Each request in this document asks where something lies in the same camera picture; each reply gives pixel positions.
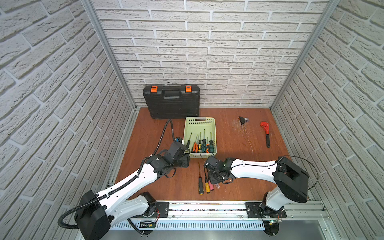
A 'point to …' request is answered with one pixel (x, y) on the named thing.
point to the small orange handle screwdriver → (197, 147)
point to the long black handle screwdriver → (200, 184)
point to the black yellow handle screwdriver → (199, 146)
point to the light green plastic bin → (194, 125)
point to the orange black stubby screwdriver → (207, 146)
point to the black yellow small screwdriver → (189, 141)
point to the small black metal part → (242, 120)
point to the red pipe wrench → (266, 127)
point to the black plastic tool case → (172, 101)
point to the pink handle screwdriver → (211, 186)
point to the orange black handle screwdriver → (194, 147)
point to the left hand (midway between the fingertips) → (190, 156)
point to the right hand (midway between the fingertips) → (214, 179)
